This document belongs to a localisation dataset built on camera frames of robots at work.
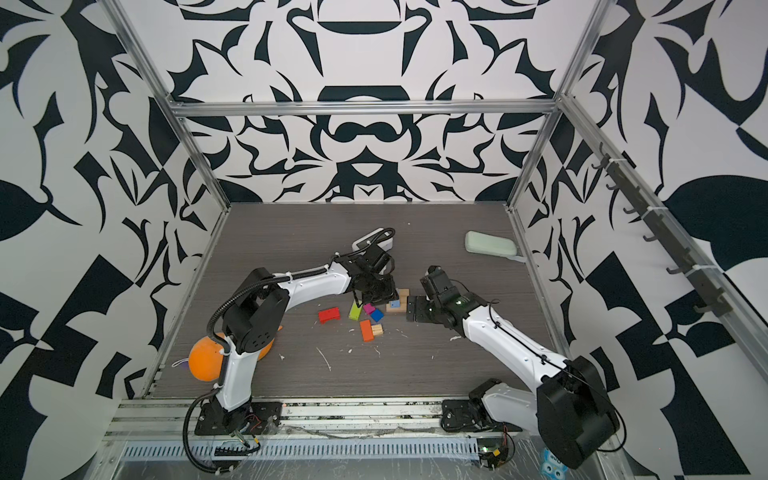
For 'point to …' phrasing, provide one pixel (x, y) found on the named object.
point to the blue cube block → (377, 315)
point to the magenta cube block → (368, 308)
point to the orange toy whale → (207, 360)
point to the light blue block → (394, 304)
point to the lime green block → (355, 311)
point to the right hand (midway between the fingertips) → (422, 306)
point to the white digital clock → (382, 237)
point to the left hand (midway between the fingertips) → (402, 293)
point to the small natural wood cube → (377, 329)
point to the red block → (333, 313)
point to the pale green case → (493, 245)
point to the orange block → (367, 330)
